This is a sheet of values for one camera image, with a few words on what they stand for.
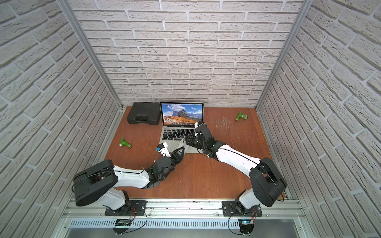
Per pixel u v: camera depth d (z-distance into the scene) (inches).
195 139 29.0
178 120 40.7
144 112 43.0
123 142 38.4
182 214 28.8
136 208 29.0
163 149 29.8
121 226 28.0
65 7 27.4
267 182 16.8
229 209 28.6
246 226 27.6
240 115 44.4
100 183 17.6
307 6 26.9
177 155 28.8
